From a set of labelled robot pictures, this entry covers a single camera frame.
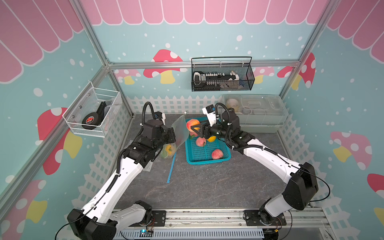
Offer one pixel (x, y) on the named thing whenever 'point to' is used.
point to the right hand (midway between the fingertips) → (194, 125)
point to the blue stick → (171, 168)
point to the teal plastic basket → (195, 155)
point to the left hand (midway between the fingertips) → (174, 132)
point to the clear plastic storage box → (257, 113)
